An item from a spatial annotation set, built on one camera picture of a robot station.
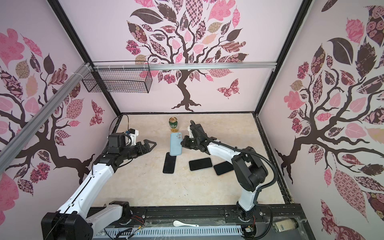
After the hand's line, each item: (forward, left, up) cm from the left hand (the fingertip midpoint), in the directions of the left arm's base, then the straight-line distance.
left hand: (151, 148), depth 79 cm
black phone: (-3, -8, -15) cm, 17 cm away
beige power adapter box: (-34, -66, -13) cm, 75 cm away
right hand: (+8, -15, -5) cm, 18 cm away
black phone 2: (-1, -27, -19) cm, 33 cm away
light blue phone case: (+10, -12, -5) cm, 16 cm away
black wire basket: (+66, +39, -1) cm, 77 cm away
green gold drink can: (+24, -9, -8) cm, 27 cm away
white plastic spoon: (-33, -16, -16) cm, 40 cm away
